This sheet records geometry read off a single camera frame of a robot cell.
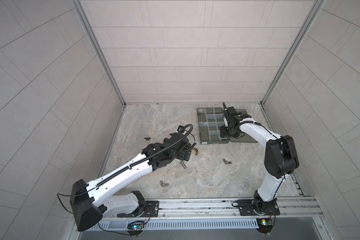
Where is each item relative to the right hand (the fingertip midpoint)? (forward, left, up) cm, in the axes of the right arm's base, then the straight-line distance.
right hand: (223, 134), depth 93 cm
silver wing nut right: (-16, +1, -6) cm, 17 cm away
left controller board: (-44, +48, -2) cm, 65 cm away
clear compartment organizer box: (+16, +5, -5) cm, 17 cm away
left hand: (-14, +24, +12) cm, 30 cm away
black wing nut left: (+3, +49, -4) cm, 49 cm away
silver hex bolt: (-16, +26, -4) cm, 31 cm away
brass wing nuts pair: (-8, +18, -5) cm, 20 cm away
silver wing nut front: (-26, +37, -5) cm, 46 cm away
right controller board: (-46, -11, -7) cm, 48 cm away
